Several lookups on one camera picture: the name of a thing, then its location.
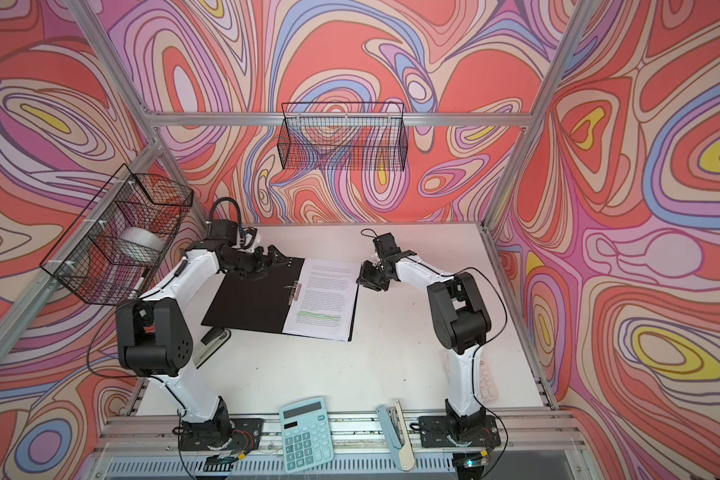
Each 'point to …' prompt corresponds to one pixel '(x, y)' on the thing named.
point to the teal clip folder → (260, 303)
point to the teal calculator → (306, 435)
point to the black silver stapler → (222, 324)
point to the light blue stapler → (394, 423)
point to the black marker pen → (137, 286)
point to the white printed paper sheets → (324, 300)
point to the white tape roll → (143, 238)
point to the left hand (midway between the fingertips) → (280, 263)
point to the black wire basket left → (109, 255)
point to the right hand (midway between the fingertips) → (361, 286)
